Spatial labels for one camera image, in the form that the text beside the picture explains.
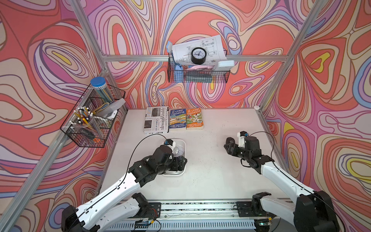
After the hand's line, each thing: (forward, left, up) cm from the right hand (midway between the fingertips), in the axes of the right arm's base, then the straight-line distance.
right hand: (229, 150), depth 87 cm
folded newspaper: (+30, +48, -3) cm, 57 cm away
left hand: (-10, +28, +9) cm, 31 cm away
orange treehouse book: (+31, +20, -6) cm, 37 cm away
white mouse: (+3, +32, -3) cm, 32 cm away
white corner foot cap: (+46, -36, -9) cm, 59 cm away
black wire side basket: (+10, +68, +26) cm, 74 cm away
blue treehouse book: (+32, +32, -5) cm, 46 cm away
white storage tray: (-11, +34, -6) cm, 36 cm away
